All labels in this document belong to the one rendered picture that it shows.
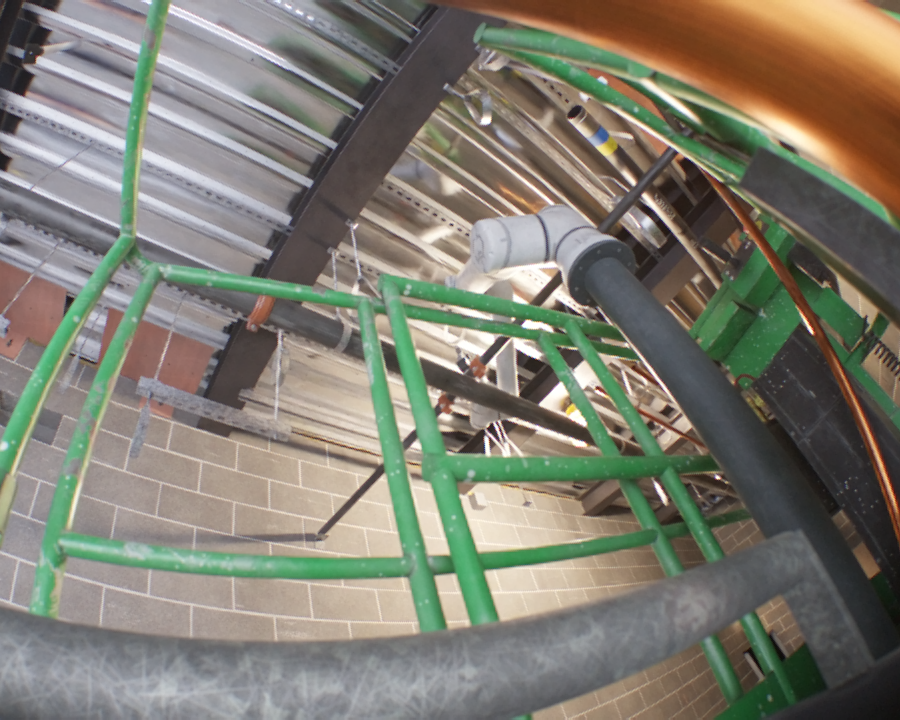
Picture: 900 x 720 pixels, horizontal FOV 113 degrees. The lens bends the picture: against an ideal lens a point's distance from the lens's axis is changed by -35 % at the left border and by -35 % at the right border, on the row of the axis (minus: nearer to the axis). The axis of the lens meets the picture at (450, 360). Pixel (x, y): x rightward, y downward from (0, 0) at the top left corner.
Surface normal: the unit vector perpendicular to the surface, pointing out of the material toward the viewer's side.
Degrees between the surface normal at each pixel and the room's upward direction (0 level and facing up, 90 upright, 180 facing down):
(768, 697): 90
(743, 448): 90
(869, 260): 90
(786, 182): 90
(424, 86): 180
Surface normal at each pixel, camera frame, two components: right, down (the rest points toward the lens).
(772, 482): -0.66, -0.43
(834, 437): -0.90, -0.12
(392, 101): 0.25, 0.65
